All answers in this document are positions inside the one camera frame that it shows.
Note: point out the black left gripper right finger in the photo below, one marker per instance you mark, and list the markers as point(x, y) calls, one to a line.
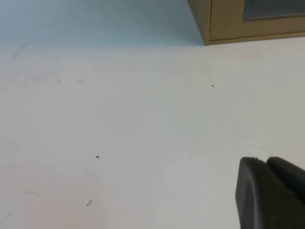
point(287, 171)

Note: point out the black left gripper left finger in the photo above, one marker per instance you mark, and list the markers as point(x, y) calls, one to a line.
point(265, 201)

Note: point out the brown cardboard drawer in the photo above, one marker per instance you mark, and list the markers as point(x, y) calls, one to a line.
point(238, 26)

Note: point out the brown cardboard shoebox shell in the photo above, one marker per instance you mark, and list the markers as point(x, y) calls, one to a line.
point(200, 21)

